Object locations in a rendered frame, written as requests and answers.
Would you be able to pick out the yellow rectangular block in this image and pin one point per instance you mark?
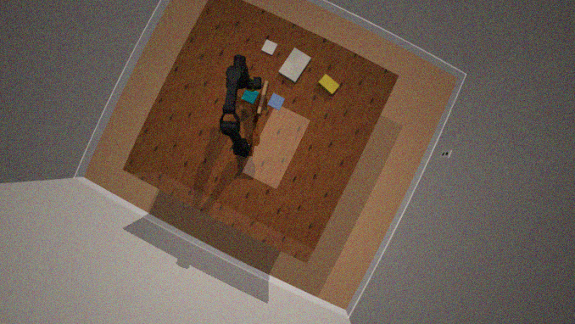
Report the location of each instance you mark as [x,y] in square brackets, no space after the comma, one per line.
[328,84]

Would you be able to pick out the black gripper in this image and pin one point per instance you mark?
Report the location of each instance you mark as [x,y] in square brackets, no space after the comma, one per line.
[249,83]

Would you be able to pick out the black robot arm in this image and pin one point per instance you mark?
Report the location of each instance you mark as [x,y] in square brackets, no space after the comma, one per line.
[236,77]

